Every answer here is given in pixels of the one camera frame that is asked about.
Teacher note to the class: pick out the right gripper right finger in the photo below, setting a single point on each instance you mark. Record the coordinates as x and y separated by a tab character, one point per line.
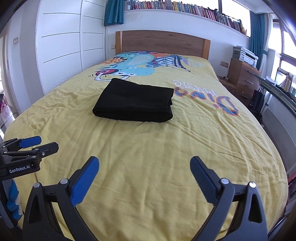
248	223

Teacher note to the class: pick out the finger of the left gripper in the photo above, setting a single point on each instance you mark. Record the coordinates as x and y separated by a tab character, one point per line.
40	152
16	144

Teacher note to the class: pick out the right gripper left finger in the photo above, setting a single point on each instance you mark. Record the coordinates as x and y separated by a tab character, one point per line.
40	222

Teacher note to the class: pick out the black pants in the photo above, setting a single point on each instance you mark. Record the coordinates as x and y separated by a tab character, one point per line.
127	101

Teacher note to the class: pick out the blue gloved left hand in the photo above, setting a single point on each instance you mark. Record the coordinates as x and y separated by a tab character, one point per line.
13	203

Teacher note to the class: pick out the yellow dinosaur bed cover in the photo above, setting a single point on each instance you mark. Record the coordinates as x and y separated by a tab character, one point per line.
145	189

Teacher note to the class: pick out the white wardrobe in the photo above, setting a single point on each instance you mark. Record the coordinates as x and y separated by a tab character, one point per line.
69	39

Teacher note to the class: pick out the black bag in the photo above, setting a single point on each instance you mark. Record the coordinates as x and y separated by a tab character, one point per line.
256	103

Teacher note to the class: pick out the wooden headboard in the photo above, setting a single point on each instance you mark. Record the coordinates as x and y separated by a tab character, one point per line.
162	42

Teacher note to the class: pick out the long desk by window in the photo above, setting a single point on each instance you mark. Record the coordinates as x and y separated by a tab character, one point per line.
272	88

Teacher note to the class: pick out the wooden drawer chest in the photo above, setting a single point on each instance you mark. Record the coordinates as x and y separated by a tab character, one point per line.
243	77

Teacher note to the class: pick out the teal curtain left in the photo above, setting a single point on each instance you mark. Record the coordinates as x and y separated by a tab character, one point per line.
114	12

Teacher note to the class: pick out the teal curtain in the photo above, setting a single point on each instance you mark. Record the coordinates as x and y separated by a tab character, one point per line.
258	36
114	12

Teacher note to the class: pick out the white printer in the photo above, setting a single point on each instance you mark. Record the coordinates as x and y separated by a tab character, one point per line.
244	55

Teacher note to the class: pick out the row of books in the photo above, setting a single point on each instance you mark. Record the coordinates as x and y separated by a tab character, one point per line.
212	10

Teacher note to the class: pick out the teal curtain right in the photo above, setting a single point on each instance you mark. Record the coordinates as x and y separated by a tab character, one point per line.
258	36

